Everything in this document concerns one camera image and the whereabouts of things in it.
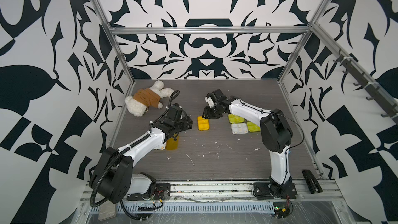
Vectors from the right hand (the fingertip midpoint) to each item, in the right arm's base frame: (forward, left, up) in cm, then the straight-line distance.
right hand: (203, 113), depth 94 cm
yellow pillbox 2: (-16, +19, -7) cm, 25 cm away
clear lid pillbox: (-7, -21, -6) cm, 23 cm away
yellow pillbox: (-4, 0, -5) cm, 6 cm away
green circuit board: (-47, -34, -8) cm, 58 cm away
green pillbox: (-1, -19, -5) cm, 19 cm away
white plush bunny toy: (+5, +40, +2) cm, 41 cm away
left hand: (-6, +9, +3) cm, 12 cm away
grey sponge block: (-47, +42, -3) cm, 63 cm away
